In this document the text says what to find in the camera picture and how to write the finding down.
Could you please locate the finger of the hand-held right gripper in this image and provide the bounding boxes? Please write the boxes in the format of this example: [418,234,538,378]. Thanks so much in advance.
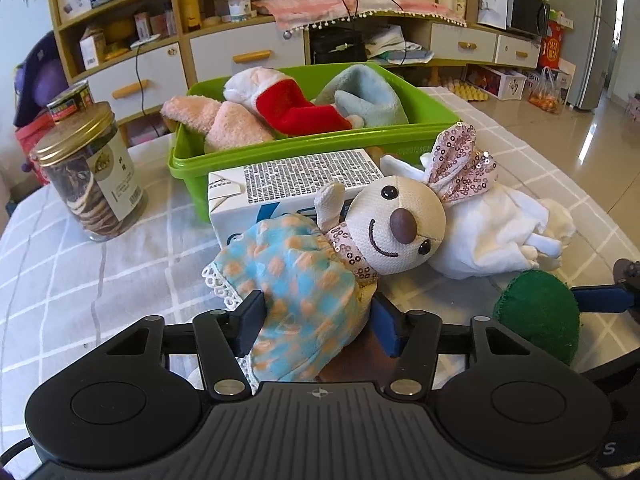
[570,259,640,313]

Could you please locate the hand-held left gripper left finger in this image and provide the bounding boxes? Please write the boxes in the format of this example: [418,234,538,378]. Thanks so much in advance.
[95,290,266,401]

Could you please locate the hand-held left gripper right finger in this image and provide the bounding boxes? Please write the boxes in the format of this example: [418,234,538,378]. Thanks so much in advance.
[372,292,546,401]

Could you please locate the green round plush shell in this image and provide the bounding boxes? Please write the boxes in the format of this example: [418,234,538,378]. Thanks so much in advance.
[492,270,582,366]

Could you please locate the rabbit doll blue dress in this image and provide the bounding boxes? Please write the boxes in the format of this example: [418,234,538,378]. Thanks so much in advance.
[201,122,498,396]

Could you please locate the white plush rabbit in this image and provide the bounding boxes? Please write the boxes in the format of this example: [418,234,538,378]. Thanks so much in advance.
[380,154,577,281]

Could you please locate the green plastic box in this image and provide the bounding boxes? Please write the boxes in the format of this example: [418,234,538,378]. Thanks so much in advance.
[167,62,463,225]

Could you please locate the pink plush toy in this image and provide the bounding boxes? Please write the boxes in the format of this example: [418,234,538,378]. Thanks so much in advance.
[161,95,276,153]

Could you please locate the white red plush toy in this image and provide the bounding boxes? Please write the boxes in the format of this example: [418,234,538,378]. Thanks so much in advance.
[222,66,366,137]

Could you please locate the pale blue plush toy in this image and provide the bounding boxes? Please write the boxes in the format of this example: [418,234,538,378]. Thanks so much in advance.
[315,64,408,128]

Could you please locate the white milk carton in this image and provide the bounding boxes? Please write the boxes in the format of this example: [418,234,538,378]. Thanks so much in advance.
[207,147,388,251]

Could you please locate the glass jar gold lid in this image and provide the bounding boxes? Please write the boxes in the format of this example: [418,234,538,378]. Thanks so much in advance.
[31,101,150,243]

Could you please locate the plastic bag of oranges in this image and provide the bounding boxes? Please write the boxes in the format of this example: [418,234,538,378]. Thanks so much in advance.
[527,66,566,113]

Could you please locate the white printed storage box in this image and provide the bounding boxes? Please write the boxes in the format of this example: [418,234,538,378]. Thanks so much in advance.
[465,65,528,101]

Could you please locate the yellow egg tray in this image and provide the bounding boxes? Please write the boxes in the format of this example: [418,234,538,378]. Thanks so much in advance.
[445,79,488,102]

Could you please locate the red gift bag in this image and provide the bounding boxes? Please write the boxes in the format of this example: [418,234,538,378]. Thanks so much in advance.
[539,20,566,68]

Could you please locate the silver refrigerator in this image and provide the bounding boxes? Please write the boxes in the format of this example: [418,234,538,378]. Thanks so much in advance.
[565,0,621,111]

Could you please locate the tin can red label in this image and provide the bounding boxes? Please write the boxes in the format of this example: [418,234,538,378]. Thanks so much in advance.
[46,80,96,123]

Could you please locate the black bag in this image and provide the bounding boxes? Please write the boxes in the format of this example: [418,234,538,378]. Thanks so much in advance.
[309,27,368,66]

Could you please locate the pile of documents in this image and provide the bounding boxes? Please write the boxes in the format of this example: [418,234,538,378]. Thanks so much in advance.
[365,25,433,66]

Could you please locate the long wooden sideboard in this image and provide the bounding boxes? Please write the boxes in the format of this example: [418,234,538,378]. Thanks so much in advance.
[182,5,543,81]

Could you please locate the black microwave oven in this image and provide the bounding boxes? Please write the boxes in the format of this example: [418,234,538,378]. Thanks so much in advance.
[506,0,552,38]

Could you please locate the white paper sheet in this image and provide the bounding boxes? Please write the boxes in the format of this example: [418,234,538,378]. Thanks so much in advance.
[477,0,511,31]

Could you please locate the small white carton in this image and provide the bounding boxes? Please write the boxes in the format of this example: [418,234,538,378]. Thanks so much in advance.
[79,27,107,71]

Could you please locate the yellow round container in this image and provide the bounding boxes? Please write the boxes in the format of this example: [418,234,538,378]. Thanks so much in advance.
[102,19,136,46]

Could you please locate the pink cloth pompom trim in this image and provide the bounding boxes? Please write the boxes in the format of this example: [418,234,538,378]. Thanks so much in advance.
[252,0,468,38]

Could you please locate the purple bag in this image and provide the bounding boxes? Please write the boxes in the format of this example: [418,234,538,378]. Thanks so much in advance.
[12,30,68,128]

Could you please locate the yellow bottle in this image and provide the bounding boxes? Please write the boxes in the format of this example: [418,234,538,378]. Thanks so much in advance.
[179,0,203,31]

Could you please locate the wooden shelf cabinet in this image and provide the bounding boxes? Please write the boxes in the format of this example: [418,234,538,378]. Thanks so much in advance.
[45,0,191,131]

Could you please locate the black power cable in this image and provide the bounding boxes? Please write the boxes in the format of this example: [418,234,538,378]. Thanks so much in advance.
[134,45,152,126]

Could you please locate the white drawer wooden handle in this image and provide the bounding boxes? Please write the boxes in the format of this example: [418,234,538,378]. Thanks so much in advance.
[190,22,306,78]
[495,34,542,70]
[82,42,188,126]
[430,22,498,63]

